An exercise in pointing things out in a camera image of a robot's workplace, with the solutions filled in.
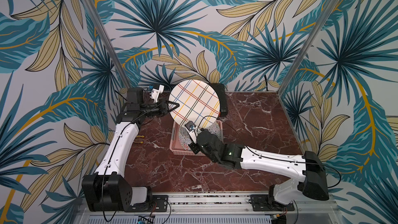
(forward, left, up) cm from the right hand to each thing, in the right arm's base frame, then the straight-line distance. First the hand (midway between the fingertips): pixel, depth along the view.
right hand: (190, 130), depth 71 cm
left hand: (+8, +5, +7) cm, 12 cm away
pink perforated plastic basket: (+3, +10, -23) cm, 25 cm away
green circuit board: (-32, +23, -26) cm, 47 cm away
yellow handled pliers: (+11, +33, -23) cm, 41 cm away
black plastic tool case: (+43, -20, -16) cm, 50 cm away
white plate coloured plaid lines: (+13, -4, +6) cm, 15 cm away
